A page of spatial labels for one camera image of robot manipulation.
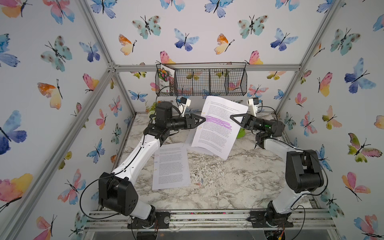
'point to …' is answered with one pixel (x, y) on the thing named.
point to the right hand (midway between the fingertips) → (233, 119)
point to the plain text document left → (170, 167)
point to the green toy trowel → (241, 133)
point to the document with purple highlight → (218, 132)
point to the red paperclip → (197, 184)
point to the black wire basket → (207, 79)
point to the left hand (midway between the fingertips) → (203, 119)
